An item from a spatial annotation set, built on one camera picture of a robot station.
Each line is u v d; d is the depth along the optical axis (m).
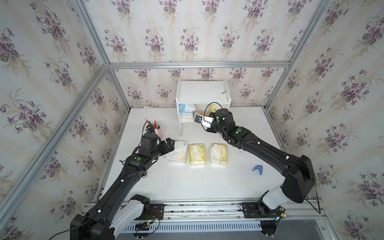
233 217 0.73
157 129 0.93
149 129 0.71
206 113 0.71
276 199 0.55
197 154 0.89
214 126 0.71
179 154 0.89
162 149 0.70
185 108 0.91
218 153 0.90
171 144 0.72
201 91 0.83
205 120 0.67
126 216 0.53
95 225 0.38
